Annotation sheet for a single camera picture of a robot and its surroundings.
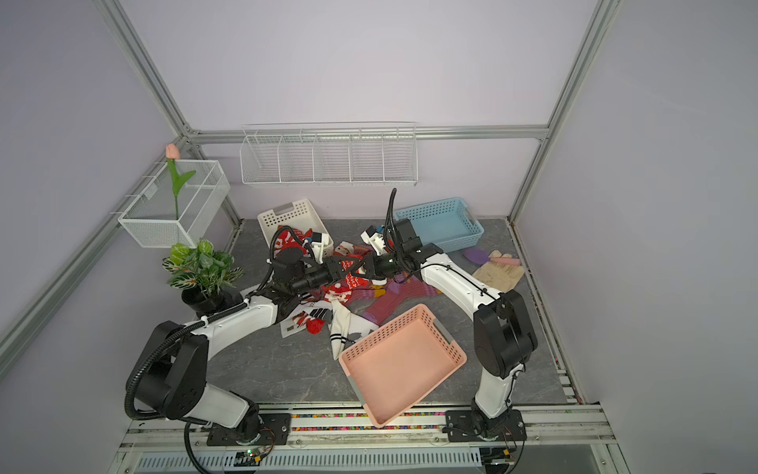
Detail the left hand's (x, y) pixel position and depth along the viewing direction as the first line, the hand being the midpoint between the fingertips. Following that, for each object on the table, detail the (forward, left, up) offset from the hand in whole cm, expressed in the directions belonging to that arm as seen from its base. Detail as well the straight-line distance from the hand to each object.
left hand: (360, 263), depth 80 cm
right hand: (-1, +2, -2) cm, 3 cm away
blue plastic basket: (+33, -35, -21) cm, 52 cm away
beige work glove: (+8, -49, -22) cm, 54 cm away
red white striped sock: (+26, +26, -17) cm, 41 cm away
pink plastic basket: (-21, -9, -22) cm, 32 cm away
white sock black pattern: (-6, +16, -14) cm, 22 cm away
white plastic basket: (+41, +26, -20) cm, 53 cm away
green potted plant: (-2, +40, +1) cm, 40 cm away
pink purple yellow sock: (+1, -5, -21) cm, 21 cm away
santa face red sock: (-5, +3, -2) cm, 6 cm away
